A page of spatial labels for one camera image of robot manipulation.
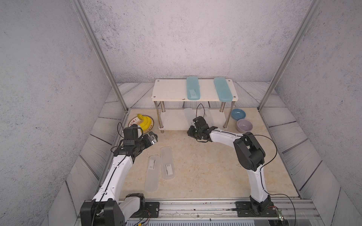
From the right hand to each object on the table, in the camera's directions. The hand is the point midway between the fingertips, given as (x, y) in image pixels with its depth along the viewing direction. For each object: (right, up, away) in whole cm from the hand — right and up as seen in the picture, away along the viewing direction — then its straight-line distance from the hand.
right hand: (187, 132), depth 98 cm
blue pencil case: (+3, +27, -13) cm, 31 cm away
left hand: (-20, -2, -15) cm, 25 cm away
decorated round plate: (-40, +8, +14) cm, 43 cm away
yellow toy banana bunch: (-30, +7, +7) cm, 32 cm away
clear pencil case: (+17, +10, +10) cm, 23 cm away
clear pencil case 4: (-12, -20, -11) cm, 25 cm away
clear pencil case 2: (+2, +11, +11) cm, 16 cm away
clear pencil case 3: (-20, -24, -13) cm, 34 cm away
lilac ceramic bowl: (+43, +4, +8) cm, 44 cm away
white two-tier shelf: (-9, +15, +13) cm, 22 cm away
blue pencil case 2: (+21, +26, -14) cm, 36 cm away
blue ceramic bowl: (+41, +13, +17) cm, 47 cm away
